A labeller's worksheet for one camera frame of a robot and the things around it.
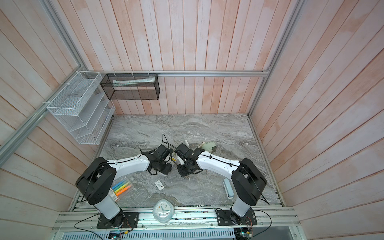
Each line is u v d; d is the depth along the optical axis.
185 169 0.74
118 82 0.89
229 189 0.80
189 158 0.64
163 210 0.74
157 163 0.68
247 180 0.44
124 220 0.72
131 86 1.04
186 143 1.01
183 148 0.68
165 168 0.82
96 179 0.50
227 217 0.73
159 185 0.84
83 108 0.73
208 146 0.97
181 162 0.76
